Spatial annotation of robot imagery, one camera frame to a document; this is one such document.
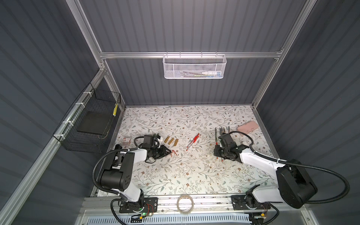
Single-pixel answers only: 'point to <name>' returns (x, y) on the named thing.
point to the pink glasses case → (248, 127)
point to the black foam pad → (95, 122)
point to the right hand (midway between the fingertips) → (216, 150)
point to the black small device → (118, 146)
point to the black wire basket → (92, 100)
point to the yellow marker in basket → (115, 109)
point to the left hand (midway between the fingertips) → (171, 153)
